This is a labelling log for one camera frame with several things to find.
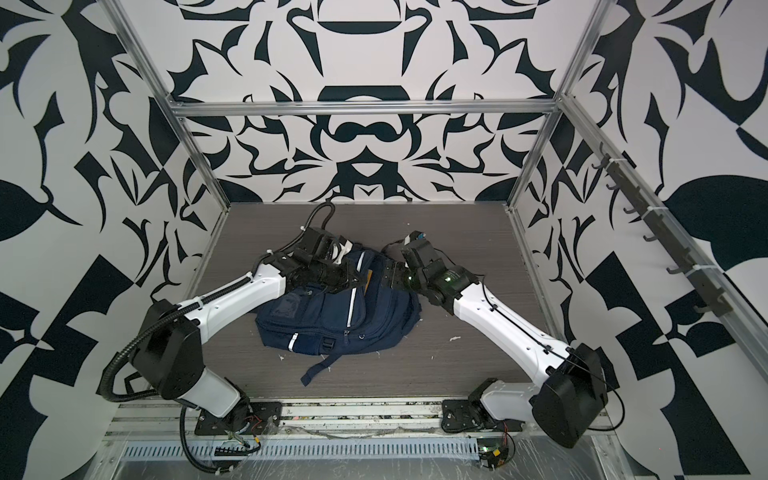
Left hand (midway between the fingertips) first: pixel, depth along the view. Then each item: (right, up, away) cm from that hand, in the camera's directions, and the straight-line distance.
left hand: (369, 275), depth 80 cm
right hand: (+6, +1, -2) cm, 6 cm away
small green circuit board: (+29, -40, -9) cm, 51 cm away
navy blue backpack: (-2, -10, -4) cm, 11 cm away
